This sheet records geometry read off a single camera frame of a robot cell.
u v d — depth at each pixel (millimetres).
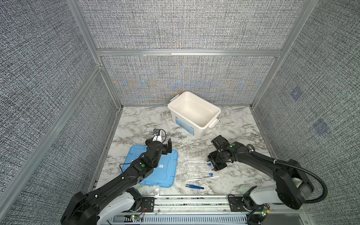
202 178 821
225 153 625
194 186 798
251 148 662
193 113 1166
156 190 787
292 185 423
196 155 920
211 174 834
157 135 665
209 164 874
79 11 719
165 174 834
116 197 566
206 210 731
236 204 731
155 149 582
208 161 800
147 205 732
